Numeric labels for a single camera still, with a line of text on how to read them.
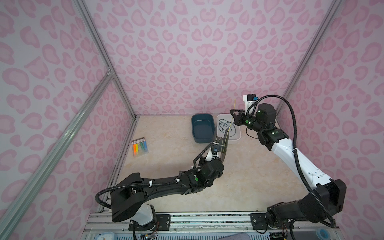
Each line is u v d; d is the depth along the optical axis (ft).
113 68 3.04
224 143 2.51
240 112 2.23
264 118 1.78
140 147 3.33
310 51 2.75
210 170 1.81
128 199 1.37
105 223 2.46
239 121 2.15
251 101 2.10
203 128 3.60
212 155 2.08
